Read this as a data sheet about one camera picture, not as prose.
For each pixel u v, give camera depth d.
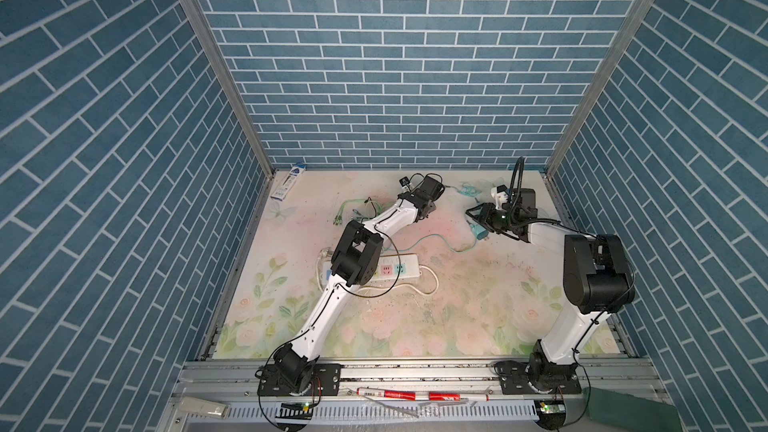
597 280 0.50
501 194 0.91
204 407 0.67
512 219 0.78
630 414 0.72
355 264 0.64
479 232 1.00
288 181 1.16
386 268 0.91
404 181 0.99
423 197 0.86
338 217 1.06
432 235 1.02
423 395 0.73
